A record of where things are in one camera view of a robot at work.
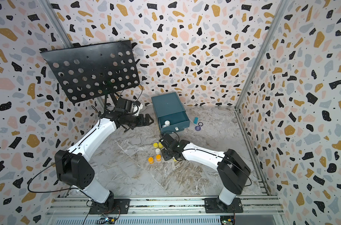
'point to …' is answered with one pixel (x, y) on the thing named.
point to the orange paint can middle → (158, 157)
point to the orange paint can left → (151, 160)
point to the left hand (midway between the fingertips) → (149, 121)
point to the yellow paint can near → (174, 160)
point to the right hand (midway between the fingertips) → (166, 152)
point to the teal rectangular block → (196, 120)
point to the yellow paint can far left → (155, 145)
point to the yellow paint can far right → (160, 145)
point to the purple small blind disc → (197, 128)
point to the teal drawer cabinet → (172, 116)
